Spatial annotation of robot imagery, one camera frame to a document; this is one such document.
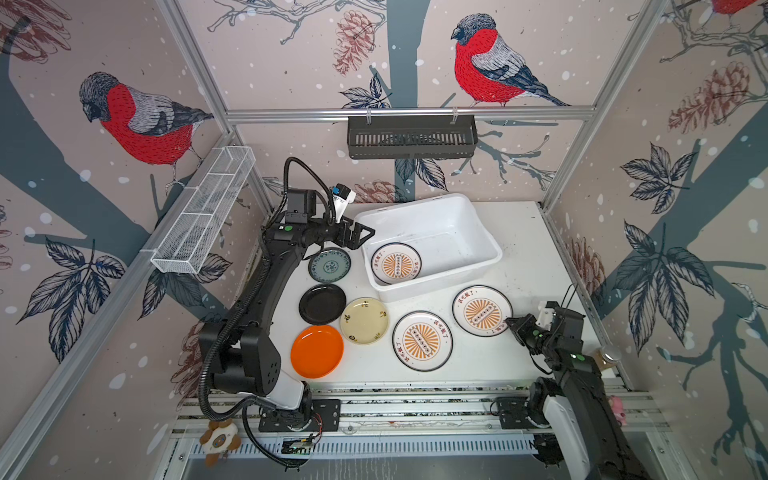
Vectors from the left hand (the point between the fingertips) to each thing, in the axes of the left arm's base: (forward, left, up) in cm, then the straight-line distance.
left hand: (360, 225), depth 78 cm
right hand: (-17, -41, -22) cm, 50 cm away
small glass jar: (-28, -65, -20) cm, 73 cm away
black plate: (-9, +14, -27) cm, 31 cm away
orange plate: (-24, +13, -27) cm, 38 cm away
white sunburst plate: (-13, -36, -25) cm, 45 cm away
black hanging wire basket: (+41, -16, 0) cm, 44 cm away
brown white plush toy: (-45, +33, -26) cm, 61 cm away
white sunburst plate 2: (-21, -17, -28) cm, 39 cm away
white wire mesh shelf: (-6, +42, +2) cm, 42 cm away
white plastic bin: (+13, -32, -27) cm, 43 cm away
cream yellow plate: (-14, 0, -29) cm, 32 cm away
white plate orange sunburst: (+7, -10, -28) cm, 30 cm away
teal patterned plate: (+6, +13, -29) cm, 32 cm away
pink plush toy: (-38, -65, -26) cm, 79 cm away
